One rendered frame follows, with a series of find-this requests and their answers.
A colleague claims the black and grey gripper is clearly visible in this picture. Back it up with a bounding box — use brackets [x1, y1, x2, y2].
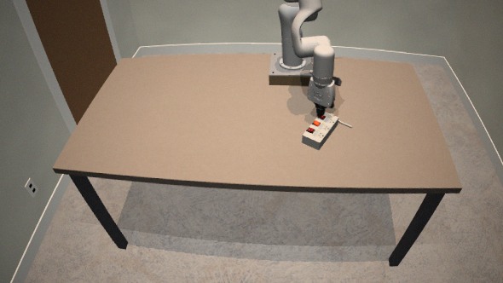
[308, 77, 335, 117]

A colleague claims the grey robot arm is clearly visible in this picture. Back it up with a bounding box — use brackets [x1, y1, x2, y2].
[278, 0, 342, 86]

